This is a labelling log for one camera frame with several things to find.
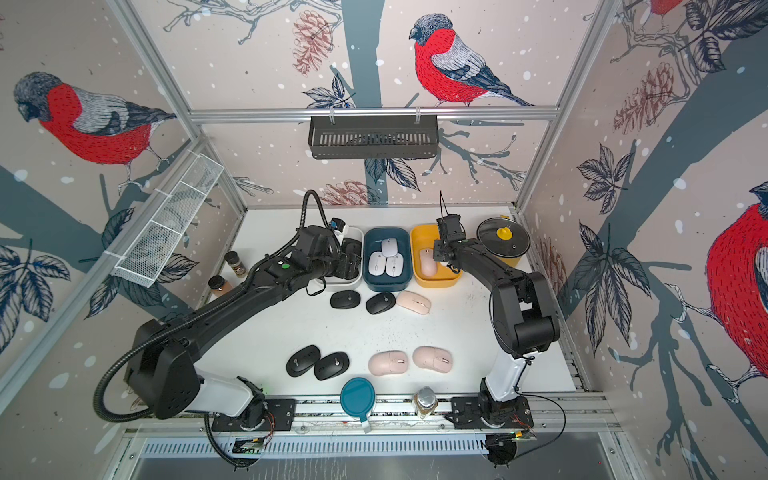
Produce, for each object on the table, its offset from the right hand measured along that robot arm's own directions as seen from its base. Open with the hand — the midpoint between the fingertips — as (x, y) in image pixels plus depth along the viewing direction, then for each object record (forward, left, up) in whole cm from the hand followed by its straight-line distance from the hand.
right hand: (448, 245), depth 98 cm
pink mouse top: (-17, +12, -7) cm, 22 cm away
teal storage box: (+5, +27, -5) cm, 28 cm away
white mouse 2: (-4, +18, -6) cm, 20 cm away
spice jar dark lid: (-8, +71, +1) cm, 71 cm away
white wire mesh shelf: (-11, +85, +15) cm, 87 cm away
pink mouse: (-3, +6, -6) cm, 9 cm away
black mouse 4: (-38, +34, -6) cm, 51 cm away
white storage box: (-15, +35, -2) cm, 38 cm away
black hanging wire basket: (+33, +27, +19) cm, 47 cm away
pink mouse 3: (-35, +6, -6) cm, 36 cm away
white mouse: (+2, +20, -5) cm, 21 cm away
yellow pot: (-1, -20, -2) cm, 20 cm away
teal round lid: (-46, +25, -1) cm, 53 cm away
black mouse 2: (-18, +22, -7) cm, 29 cm away
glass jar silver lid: (-47, +9, +2) cm, 48 cm away
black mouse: (-18, +33, -6) cm, 38 cm away
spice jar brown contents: (-18, +70, -1) cm, 72 cm away
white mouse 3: (-4, +24, -6) cm, 25 cm away
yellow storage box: (+8, +9, -8) cm, 15 cm away
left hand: (-12, +29, +12) cm, 33 cm away
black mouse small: (-20, +28, +15) cm, 38 cm away
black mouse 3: (-37, +42, -6) cm, 56 cm away
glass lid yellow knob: (+1, -17, +6) cm, 18 cm away
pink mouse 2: (-36, +19, -7) cm, 42 cm away
